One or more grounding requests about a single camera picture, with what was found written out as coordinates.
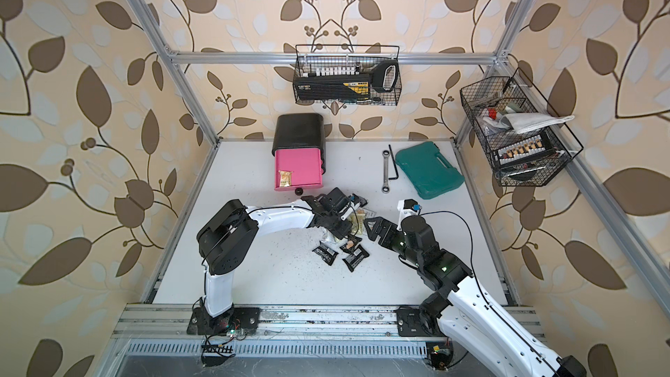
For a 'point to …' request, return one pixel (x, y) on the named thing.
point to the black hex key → (394, 164)
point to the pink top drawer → (305, 164)
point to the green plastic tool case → (427, 171)
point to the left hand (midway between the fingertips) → (349, 229)
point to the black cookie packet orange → (349, 245)
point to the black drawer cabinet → (298, 131)
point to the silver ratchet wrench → (386, 189)
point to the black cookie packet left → (326, 254)
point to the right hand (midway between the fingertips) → (373, 225)
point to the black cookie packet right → (353, 260)
